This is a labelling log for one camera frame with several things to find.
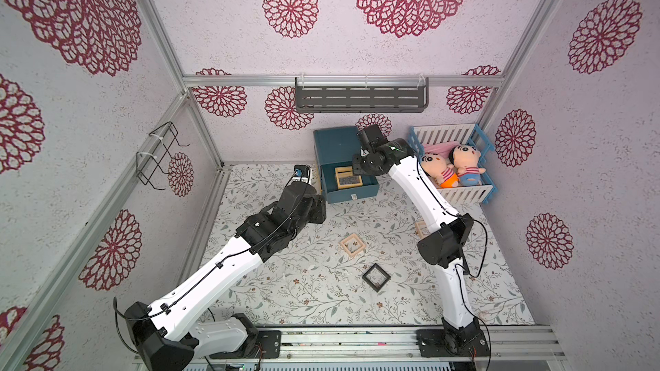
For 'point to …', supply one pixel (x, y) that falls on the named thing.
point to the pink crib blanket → (443, 149)
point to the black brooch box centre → (375, 277)
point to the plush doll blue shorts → (466, 159)
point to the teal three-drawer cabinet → (335, 149)
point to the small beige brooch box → (352, 244)
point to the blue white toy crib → (438, 169)
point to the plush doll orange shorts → (449, 184)
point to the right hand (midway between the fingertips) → (367, 168)
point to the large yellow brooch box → (345, 178)
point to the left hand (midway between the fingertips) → (315, 199)
